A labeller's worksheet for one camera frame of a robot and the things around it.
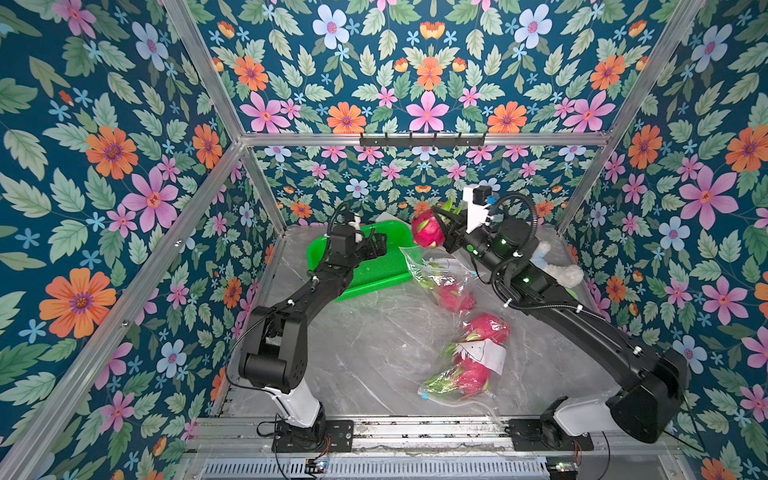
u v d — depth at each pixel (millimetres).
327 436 731
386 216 1176
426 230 662
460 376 738
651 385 390
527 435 734
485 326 821
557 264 976
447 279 766
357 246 765
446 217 616
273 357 469
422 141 929
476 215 557
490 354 779
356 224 818
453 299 796
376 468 702
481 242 575
